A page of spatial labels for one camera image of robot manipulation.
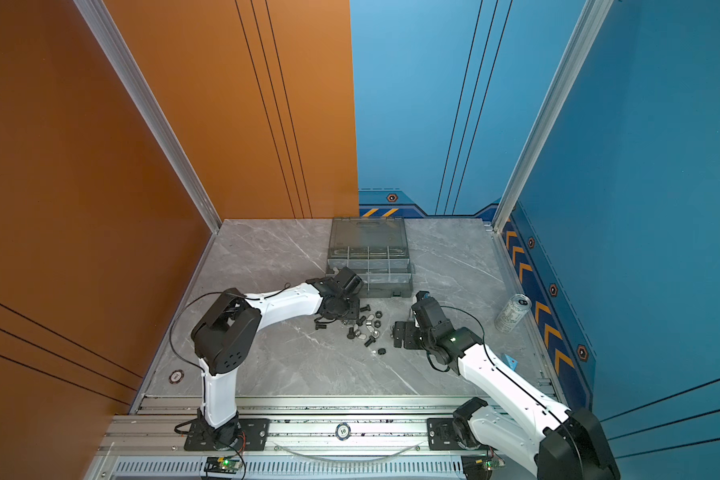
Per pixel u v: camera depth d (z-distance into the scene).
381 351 0.87
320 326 0.92
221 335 0.53
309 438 0.75
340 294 0.75
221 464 0.71
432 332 0.62
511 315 0.83
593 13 0.70
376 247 1.12
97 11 0.69
